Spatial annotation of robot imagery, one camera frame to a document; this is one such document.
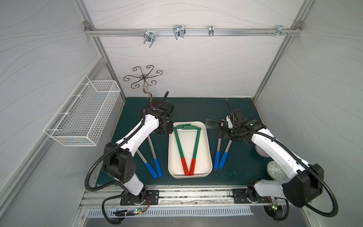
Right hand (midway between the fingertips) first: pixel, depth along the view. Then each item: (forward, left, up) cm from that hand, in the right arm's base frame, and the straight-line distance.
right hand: (224, 133), depth 81 cm
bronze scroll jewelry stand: (+30, +51, +15) cm, 61 cm away
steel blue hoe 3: (-7, -2, -15) cm, 17 cm away
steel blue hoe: (-16, +44, -14) cm, 49 cm away
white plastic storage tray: (-15, +11, -14) cm, 24 cm away
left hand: (0, +33, 0) cm, 33 cm away
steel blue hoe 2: (-18, +38, -14) cm, 44 cm away
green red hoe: (-13, +23, -13) cm, 29 cm away
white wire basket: (-3, +74, +17) cm, 76 cm away
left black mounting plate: (-32, +39, -15) cm, 53 cm away
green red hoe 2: (+11, +21, -11) cm, 26 cm away
